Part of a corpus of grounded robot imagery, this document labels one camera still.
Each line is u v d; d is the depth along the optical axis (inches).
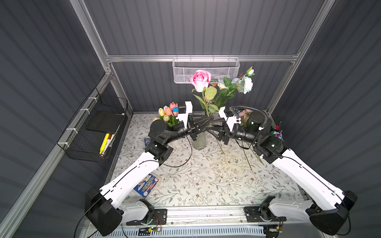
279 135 35.5
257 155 19.4
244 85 25.8
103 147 27.2
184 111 18.6
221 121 21.4
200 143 40.8
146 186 31.8
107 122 30.3
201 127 21.4
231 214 29.7
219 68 38.9
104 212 14.6
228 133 20.6
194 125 20.1
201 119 20.4
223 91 29.0
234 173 34.9
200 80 15.5
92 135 28.7
